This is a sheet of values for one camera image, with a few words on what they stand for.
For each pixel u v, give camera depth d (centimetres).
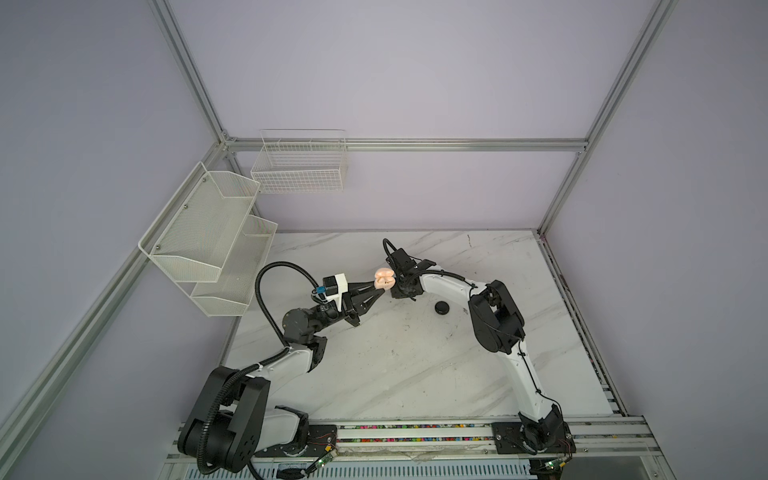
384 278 65
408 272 77
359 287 67
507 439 73
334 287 58
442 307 98
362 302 66
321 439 74
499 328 58
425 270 74
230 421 42
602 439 75
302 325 59
